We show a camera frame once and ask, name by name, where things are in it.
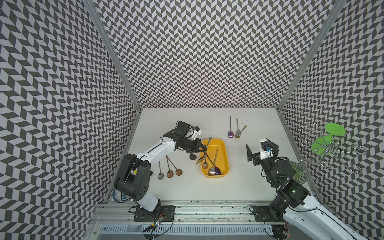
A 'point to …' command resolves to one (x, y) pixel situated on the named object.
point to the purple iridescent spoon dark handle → (217, 171)
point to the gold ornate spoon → (245, 126)
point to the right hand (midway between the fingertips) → (256, 144)
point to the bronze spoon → (170, 173)
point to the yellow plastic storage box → (216, 162)
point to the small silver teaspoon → (160, 175)
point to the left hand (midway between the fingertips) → (205, 151)
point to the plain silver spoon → (211, 171)
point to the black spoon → (192, 156)
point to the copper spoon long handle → (178, 171)
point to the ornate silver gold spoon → (205, 164)
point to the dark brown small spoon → (151, 173)
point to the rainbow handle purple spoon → (230, 133)
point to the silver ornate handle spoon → (238, 132)
